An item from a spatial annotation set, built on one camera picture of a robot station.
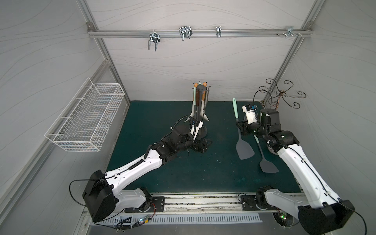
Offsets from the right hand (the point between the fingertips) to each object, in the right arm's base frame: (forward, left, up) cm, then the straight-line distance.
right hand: (238, 121), depth 75 cm
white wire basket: (-8, +75, +6) cm, 76 cm away
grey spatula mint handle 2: (-12, -21, -28) cm, 37 cm away
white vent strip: (-42, +40, -26) cm, 64 cm away
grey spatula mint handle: (-12, -2, -9) cm, 15 cm away
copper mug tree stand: (+18, -27, +4) cm, 32 cm away
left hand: (-9, +17, -4) cm, 19 cm away
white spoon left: (+9, +24, +4) cm, 26 cm away
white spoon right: (+13, +19, -8) cm, 24 cm away
